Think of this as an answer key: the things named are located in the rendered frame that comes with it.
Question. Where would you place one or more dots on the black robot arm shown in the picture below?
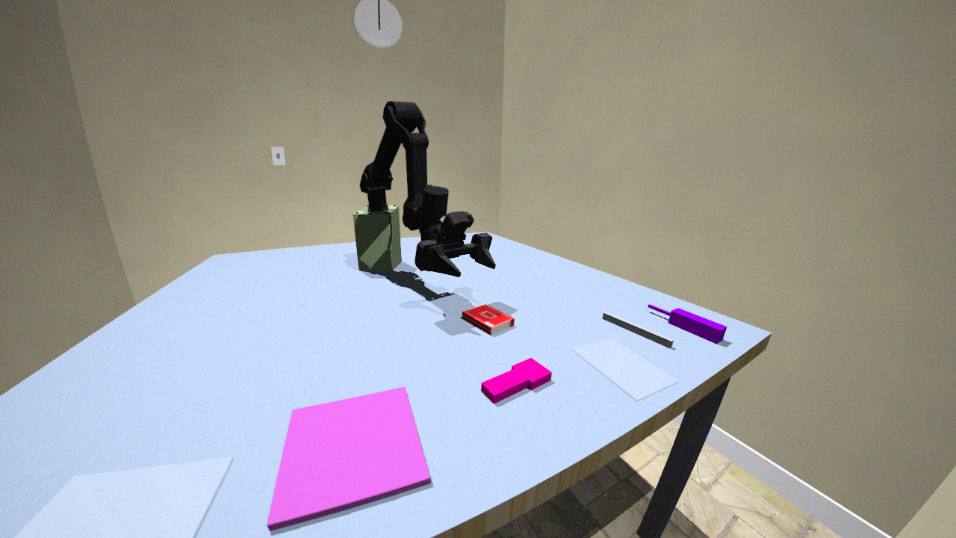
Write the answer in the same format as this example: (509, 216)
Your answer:
(402, 118)

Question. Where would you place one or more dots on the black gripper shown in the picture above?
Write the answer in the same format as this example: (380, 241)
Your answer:
(437, 255)

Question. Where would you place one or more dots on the pale blue mat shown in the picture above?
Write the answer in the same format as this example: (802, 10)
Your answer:
(212, 365)

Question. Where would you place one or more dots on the grey flat bar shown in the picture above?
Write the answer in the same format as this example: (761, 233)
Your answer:
(634, 328)

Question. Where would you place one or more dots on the magenta flat stepped block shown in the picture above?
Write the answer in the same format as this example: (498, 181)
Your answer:
(527, 374)

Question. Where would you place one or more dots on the pink flat square panel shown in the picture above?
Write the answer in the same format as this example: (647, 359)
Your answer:
(344, 454)

